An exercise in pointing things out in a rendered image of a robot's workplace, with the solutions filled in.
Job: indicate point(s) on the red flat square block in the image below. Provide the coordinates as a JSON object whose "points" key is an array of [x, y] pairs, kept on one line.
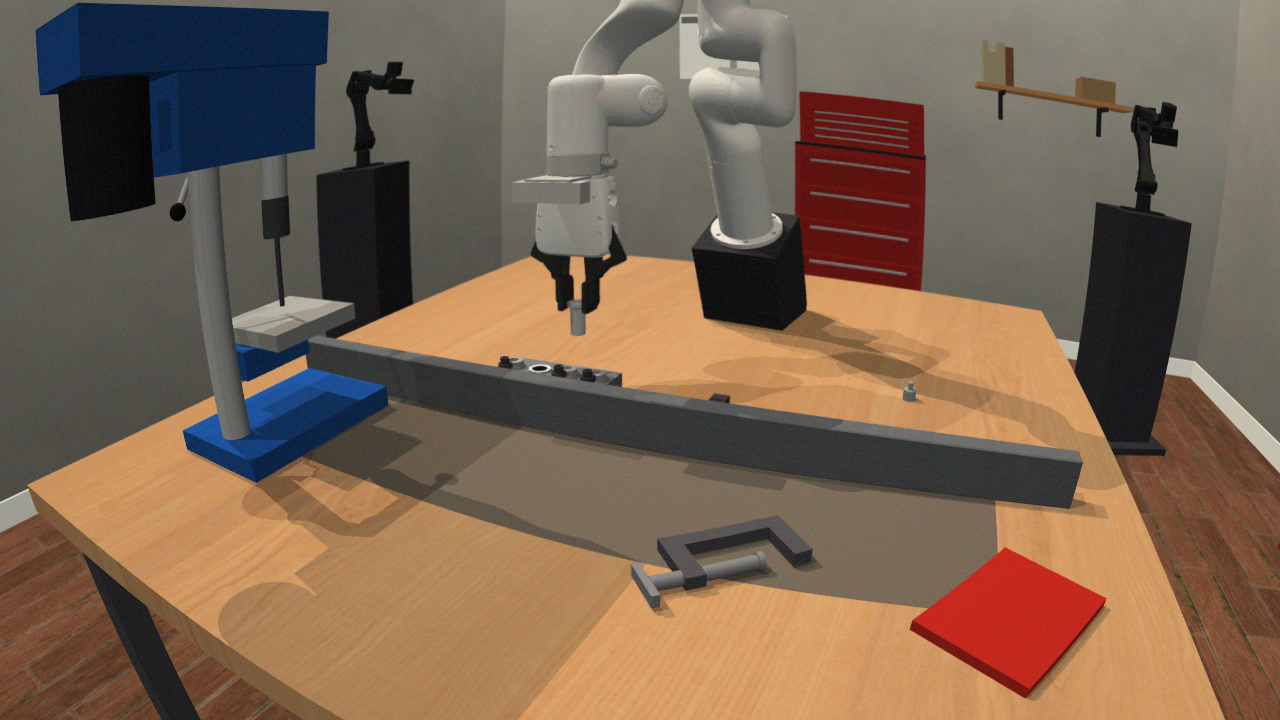
{"points": [[1012, 620]]}

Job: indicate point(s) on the blue drill press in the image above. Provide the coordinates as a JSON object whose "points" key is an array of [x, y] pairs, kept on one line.
{"points": [[233, 84]]}

